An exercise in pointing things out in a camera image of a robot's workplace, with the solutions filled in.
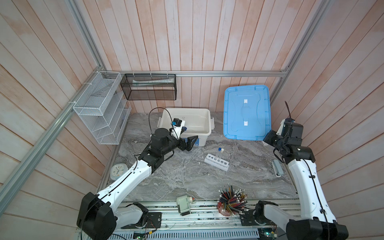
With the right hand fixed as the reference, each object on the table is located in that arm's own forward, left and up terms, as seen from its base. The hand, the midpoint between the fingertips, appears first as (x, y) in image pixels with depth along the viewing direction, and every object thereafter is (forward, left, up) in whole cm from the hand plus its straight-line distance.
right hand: (269, 133), depth 76 cm
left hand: (-3, +40, +2) cm, 41 cm away
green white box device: (-30, +44, -20) cm, 56 cm away
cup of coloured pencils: (-30, +21, -13) cm, 39 cm away
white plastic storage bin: (+26, +36, -20) cm, 48 cm away
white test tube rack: (-6, +23, -23) cm, 33 cm away
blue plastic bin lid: (+13, +10, +3) cm, 16 cm away
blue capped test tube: (-4, +24, -10) cm, 27 cm away
